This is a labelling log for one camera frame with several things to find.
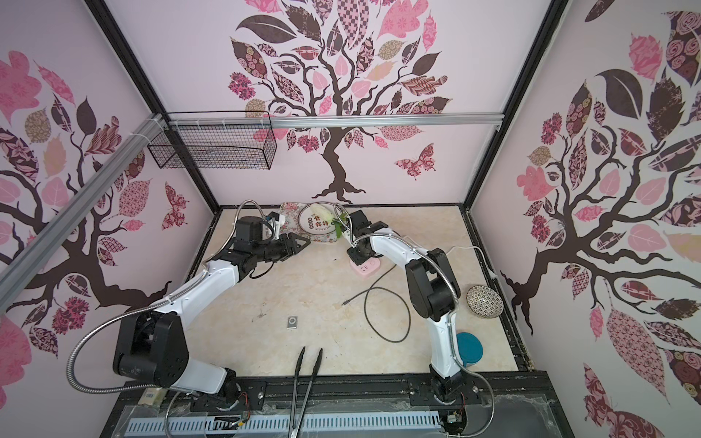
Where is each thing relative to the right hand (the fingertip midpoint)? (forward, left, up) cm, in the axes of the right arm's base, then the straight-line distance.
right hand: (362, 252), depth 98 cm
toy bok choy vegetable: (+22, +15, -1) cm, 27 cm away
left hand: (-7, +17, +13) cm, 23 cm away
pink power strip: (-5, -2, -3) cm, 6 cm away
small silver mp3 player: (-24, +24, -5) cm, 34 cm away
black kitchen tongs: (-52, +18, -3) cm, 56 cm away
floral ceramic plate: (+19, +21, -4) cm, 28 cm away
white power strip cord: (-4, -50, -10) cm, 51 cm away
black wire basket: (+29, +51, +30) cm, 66 cm away
